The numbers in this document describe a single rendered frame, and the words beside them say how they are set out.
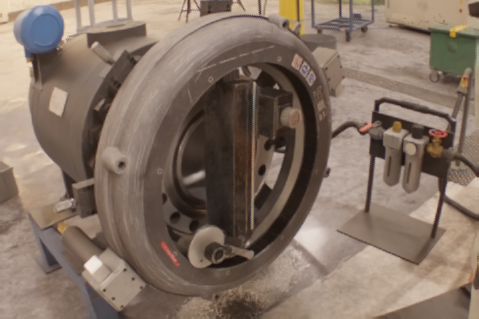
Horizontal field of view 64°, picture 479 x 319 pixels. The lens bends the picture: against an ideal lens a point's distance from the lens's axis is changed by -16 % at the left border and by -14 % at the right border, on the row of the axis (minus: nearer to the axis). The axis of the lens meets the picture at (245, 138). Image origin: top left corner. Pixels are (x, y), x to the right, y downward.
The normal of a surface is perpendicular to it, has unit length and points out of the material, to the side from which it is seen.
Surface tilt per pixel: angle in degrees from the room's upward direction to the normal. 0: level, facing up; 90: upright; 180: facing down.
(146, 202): 90
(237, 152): 90
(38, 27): 90
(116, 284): 90
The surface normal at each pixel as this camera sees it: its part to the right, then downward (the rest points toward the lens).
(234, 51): 0.70, 0.26
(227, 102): -0.71, 0.24
